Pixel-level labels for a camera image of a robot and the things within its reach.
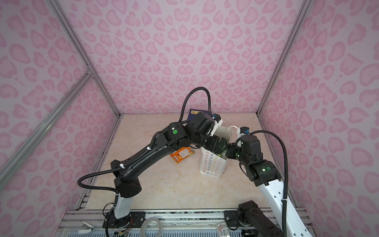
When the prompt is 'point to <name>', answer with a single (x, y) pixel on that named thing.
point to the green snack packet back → (223, 154)
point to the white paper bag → (210, 163)
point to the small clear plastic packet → (222, 229)
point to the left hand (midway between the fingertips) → (223, 142)
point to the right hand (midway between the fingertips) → (228, 144)
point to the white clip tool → (90, 227)
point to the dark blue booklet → (193, 114)
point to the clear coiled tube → (142, 227)
